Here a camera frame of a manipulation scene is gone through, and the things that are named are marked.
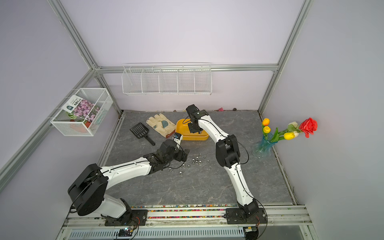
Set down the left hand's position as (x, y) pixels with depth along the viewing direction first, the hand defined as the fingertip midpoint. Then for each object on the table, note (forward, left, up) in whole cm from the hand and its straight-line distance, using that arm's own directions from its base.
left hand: (182, 148), depth 86 cm
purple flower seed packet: (+13, +48, +23) cm, 55 cm away
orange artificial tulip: (+1, -43, +19) cm, 47 cm away
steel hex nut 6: (-11, +2, -10) cm, 15 cm away
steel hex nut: (+1, -11, -11) cm, 16 cm away
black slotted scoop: (+24, +32, -11) cm, 41 cm away
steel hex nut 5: (-8, +8, -10) cm, 16 cm away
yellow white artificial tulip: (-8, -52, +19) cm, 56 cm away
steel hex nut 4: (-6, +1, -11) cm, 13 cm away
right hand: (+18, -9, -4) cm, 20 cm away
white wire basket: (+5, +54, +21) cm, 58 cm away
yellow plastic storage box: (+23, +1, -10) cm, 25 cm away
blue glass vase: (-2, -50, -4) cm, 50 cm away
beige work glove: (+28, +15, -11) cm, 33 cm away
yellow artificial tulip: (-4, -42, +19) cm, 46 cm away
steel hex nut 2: (-1, -13, -10) cm, 17 cm away
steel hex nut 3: (-4, -15, -11) cm, 19 cm away
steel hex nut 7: (-5, -10, -10) cm, 15 cm away
